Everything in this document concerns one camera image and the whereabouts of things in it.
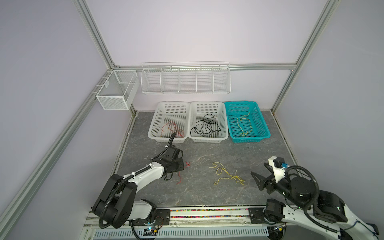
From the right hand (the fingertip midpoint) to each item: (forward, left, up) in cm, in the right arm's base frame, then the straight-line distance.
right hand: (259, 169), depth 64 cm
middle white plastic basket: (+48, +20, -23) cm, 57 cm away
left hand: (+11, +37, -22) cm, 45 cm away
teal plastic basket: (+48, -9, -24) cm, 55 cm away
